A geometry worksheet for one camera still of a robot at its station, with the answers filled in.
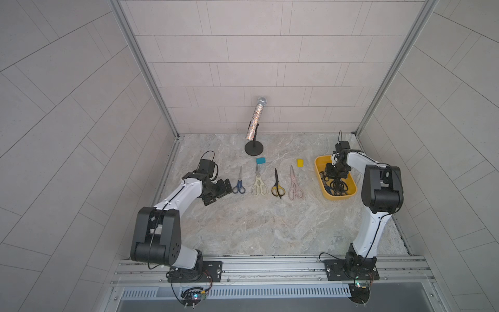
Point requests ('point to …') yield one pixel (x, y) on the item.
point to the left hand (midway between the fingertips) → (228, 190)
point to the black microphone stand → (254, 147)
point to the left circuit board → (192, 296)
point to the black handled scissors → (339, 186)
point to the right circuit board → (360, 292)
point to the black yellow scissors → (277, 190)
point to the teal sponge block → (260, 160)
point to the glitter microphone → (255, 121)
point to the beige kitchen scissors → (259, 186)
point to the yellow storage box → (319, 165)
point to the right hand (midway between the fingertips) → (329, 173)
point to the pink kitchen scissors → (295, 189)
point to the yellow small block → (300, 162)
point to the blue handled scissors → (239, 187)
